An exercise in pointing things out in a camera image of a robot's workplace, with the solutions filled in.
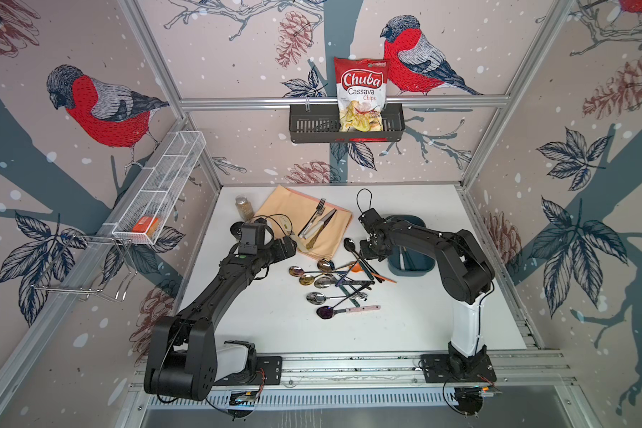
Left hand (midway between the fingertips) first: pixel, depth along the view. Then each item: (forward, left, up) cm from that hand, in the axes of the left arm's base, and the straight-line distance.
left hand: (290, 241), depth 87 cm
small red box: (-8, +34, +21) cm, 41 cm away
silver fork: (+22, -9, -11) cm, 26 cm away
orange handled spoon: (-4, -23, -12) cm, 26 cm away
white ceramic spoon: (-1, -40, -11) cm, 41 cm away
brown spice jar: (+19, +21, -5) cm, 29 cm away
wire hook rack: (-21, +39, +23) cm, 50 cm away
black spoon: (+4, -21, -10) cm, 24 cm away
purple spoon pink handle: (-20, -13, -9) cm, 25 cm away
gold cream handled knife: (+15, +5, -12) cm, 20 cm away
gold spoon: (-9, -6, -10) cm, 15 cm away
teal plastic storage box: (-3, -44, -11) cm, 46 cm away
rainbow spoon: (-5, -2, -11) cm, 12 cm away
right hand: (+3, -27, -12) cm, 30 cm away
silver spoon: (-15, -10, -10) cm, 21 cm away
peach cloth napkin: (+26, -1, -15) cm, 30 cm away
